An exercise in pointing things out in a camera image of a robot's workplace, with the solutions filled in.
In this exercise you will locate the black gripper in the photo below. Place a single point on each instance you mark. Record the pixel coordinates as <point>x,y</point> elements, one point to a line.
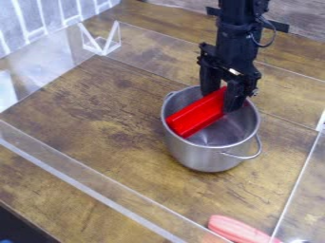
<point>233,52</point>

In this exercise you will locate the red plastic block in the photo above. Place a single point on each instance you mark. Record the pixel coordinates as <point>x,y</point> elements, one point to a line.
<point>198,115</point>

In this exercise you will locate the silver metal pot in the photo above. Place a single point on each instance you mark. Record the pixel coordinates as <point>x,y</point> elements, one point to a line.
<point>221,146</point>

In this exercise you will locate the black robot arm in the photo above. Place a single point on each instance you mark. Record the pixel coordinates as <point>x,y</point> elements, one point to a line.
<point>241,12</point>

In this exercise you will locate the clear acrylic right panel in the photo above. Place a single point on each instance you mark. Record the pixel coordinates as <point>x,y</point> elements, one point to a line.
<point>301,224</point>

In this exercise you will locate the clear acrylic panel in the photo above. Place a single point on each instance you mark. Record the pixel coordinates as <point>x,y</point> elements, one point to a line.
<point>301,224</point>
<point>161,220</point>

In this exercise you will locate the clear acrylic front panel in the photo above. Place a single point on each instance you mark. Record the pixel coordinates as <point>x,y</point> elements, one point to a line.
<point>161,220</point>

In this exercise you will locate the black wall strip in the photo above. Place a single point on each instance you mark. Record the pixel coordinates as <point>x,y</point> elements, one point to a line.
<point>270,24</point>

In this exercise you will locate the clear acrylic triangle bracket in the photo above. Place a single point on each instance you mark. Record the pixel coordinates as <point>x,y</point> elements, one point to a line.
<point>99,45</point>

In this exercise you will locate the orange plastic handle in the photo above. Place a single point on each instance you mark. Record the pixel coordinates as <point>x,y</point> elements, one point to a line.
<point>237,231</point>

